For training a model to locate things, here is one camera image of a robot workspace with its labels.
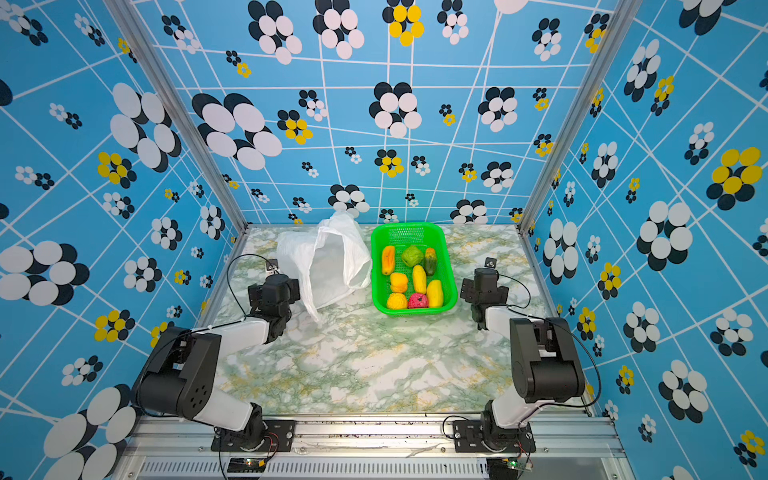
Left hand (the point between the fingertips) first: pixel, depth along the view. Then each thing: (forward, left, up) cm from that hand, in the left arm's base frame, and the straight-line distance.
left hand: (274, 281), depth 93 cm
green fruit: (+12, -44, -2) cm, 46 cm away
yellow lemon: (-5, -39, -3) cm, 39 cm away
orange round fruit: (+3, -39, -5) cm, 39 cm away
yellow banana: (+4, -46, -5) cm, 47 cm away
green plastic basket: (+29, -41, -10) cm, 51 cm away
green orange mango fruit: (+12, -50, -5) cm, 52 cm away
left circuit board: (-46, -1, -12) cm, 48 cm away
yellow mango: (-2, -51, -4) cm, 51 cm away
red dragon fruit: (-5, -45, -3) cm, 46 cm away
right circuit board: (-47, -64, -8) cm, 80 cm away
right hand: (+1, -68, -4) cm, 68 cm away
